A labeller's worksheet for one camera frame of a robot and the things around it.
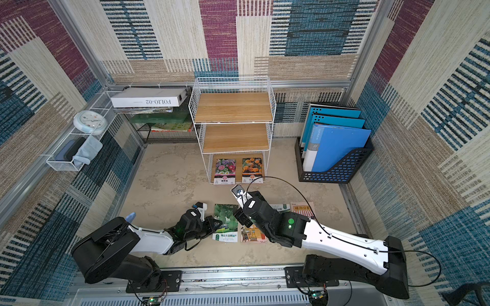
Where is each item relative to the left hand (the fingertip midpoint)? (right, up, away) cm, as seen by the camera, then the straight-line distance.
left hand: (224, 222), depth 87 cm
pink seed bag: (+13, -4, -2) cm, 14 cm away
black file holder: (+55, +23, +5) cm, 60 cm away
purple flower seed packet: (-1, +22, +18) cm, 28 cm away
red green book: (-28, +45, +13) cm, 55 cm away
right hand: (+8, +14, -16) cm, 23 cm away
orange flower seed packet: (+13, +23, +18) cm, 32 cm away
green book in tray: (-27, +50, +15) cm, 59 cm away
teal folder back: (+49, +51, +5) cm, 71 cm away
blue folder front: (+47, +35, +1) cm, 59 cm away
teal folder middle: (+50, +46, +3) cm, 68 cm away
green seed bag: (+2, -4, -1) cm, 4 cm away
